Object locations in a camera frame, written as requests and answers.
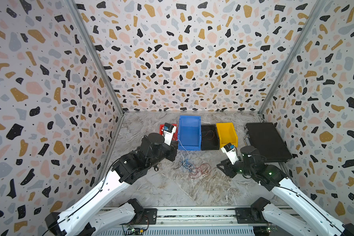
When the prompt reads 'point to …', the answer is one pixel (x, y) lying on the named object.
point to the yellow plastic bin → (227, 134)
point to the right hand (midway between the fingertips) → (220, 164)
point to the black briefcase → (265, 137)
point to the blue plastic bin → (190, 132)
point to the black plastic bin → (208, 145)
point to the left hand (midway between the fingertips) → (179, 142)
